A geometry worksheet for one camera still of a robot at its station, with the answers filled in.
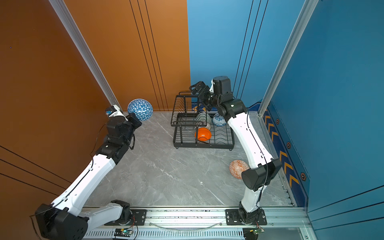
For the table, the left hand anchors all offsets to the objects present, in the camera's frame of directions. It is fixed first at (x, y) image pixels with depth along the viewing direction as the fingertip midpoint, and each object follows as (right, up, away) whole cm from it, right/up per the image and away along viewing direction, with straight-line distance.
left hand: (136, 109), depth 74 cm
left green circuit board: (-4, -59, -3) cm, 59 cm away
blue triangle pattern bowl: (+3, +1, +2) cm, 3 cm away
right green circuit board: (+59, -57, -4) cm, 82 cm away
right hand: (+27, +8, -4) cm, 29 cm away
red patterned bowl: (+54, -33, +15) cm, 65 cm away
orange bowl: (+35, -14, +25) cm, 45 cm away
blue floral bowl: (+47, -4, +38) cm, 61 cm away
